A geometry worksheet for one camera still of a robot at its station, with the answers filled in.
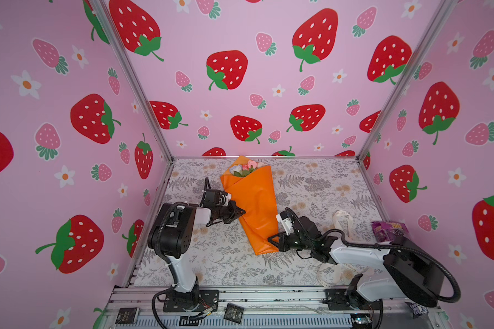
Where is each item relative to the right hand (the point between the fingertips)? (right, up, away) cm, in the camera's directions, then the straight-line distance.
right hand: (266, 240), depth 81 cm
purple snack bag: (+51, +2, +5) cm, 52 cm away
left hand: (-9, +9, +14) cm, 19 cm away
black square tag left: (-49, -23, -11) cm, 55 cm away
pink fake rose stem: (-6, +32, +27) cm, 42 cm away
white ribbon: (+25, -14, -1) cm, 29 cm away
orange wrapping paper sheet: (-5, +16, +20) cm, 26 cm away
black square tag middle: (-12, -22, -11) cm, 27 cm away
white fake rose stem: (-15, +30, +30) cm, 45 cm away
